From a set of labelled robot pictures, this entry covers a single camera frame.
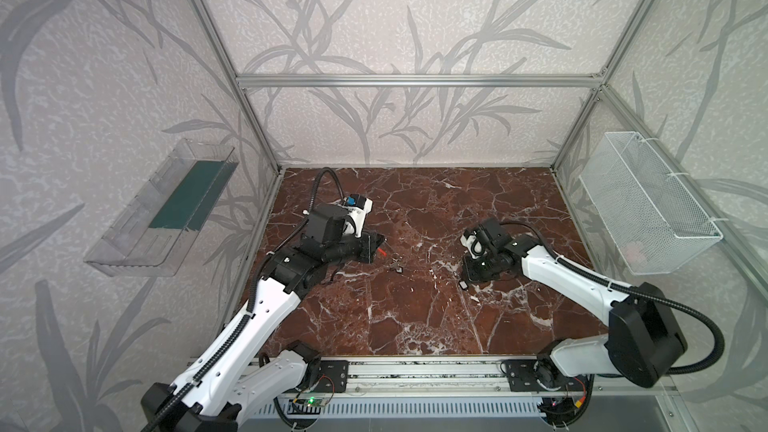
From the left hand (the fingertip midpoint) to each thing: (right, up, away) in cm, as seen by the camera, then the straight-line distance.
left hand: (388, 231), depth 70 cm
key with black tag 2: (+21, -17, +15) cm, 31 cm away
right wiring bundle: (+43, -44, +2) cm, 61 cm away
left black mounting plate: (-14, -36, +3) cm, 39 cm away
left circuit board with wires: (-20, -43, +2) cm, 48 cm away
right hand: (+20, -12, +15) cm, 28 cm away
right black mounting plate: (+33, -36, +3) cm, 49 cm away
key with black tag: (+2, -10, +8) cm, 13 cm away
